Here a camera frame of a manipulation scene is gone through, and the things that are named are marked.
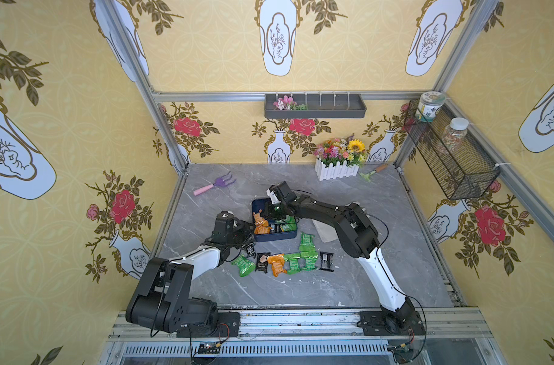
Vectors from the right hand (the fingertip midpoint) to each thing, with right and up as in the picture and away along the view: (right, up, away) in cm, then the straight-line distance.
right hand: (267, 207), depth 102 cm
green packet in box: (+10, -7, -7) cm, 14 cm away
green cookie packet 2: (-8, -20, -16) cm, 27 cm away
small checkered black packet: (-6, -16, -12) cm, 21 cm away
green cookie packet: (+11, -18, -15) cm, 26 cm away
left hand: (-7, -6, -10) cm, 14 cm away
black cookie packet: (-1, -19, -15) cm, 25 cm away
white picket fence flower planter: (+33, +23, +2) cm, 40 cm away
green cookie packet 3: (+17, -19, -14) cm, 29 cm away
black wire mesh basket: (+71, +20, -19) cm, 76 cm away
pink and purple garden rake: (-25, +12, +13) cm, 31 cm away
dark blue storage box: (-3, +1, +1) cm, 4 cm away
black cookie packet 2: (+23, -19, -15) cm, 34 cm away
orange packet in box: (-2, -7, -6) cm, 9 cm away
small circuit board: (-17, -42, -29) cm, 54 cm away
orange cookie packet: (+5, -20, -15) cm, 25 cm away
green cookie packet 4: (+16, -15, -11) cm, 24 cm away
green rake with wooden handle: (+50, +15, +14) cm, 54 cm away
